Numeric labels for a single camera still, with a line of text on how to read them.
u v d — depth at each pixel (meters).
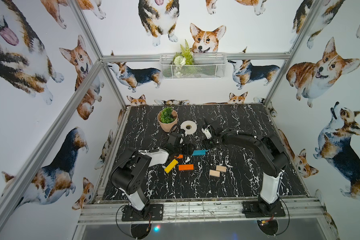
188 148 0.83
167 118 0.95
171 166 0.90
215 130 0.77
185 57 0.82
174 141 0.74
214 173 0.86
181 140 0.80
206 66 0.92
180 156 0.84
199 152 0.96
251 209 0.73
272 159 0.51
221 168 0.88
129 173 0.47
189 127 1.07
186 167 0.88
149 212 0.72
